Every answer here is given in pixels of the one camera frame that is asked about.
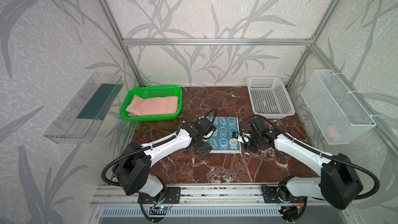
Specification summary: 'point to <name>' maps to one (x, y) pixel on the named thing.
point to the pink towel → (144, 106)
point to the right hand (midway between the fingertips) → (243, 136)
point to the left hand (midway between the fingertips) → (203, 140)
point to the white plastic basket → (270, 97)
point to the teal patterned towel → (222, 141)
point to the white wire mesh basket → (339, 114)
